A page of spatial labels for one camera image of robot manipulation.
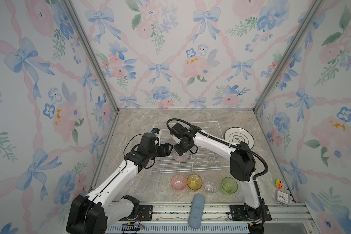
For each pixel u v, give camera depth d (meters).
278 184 0.82
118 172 0.50
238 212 0.74
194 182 0.82
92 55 0.87
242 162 0.51
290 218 0.75
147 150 0.61
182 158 0.88
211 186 0.82
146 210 0.75
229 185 0.82
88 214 0.39
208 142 0.59
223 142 0.55
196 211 0.73
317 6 0.69
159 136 0.74
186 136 0.65
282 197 0.78
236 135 1.00
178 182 0.83
